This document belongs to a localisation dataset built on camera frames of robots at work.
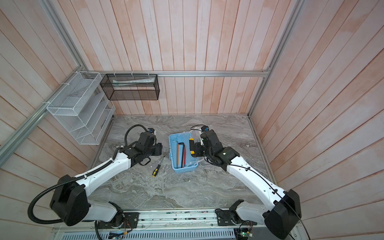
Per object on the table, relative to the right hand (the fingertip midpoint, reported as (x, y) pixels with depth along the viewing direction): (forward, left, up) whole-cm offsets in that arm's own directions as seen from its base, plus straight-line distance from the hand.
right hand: (195, 146), depth 79 cm
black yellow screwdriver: (-7, +24, -17) cm, 30 cm away
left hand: (+2, +22, -7) cm, 23 cm away
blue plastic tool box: (-4, +2, -11) cm, 12 cm away
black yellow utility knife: (+8, +2, -12) cm, 15 cm away
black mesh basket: (+45, +46, +6) cm, 65 cm away
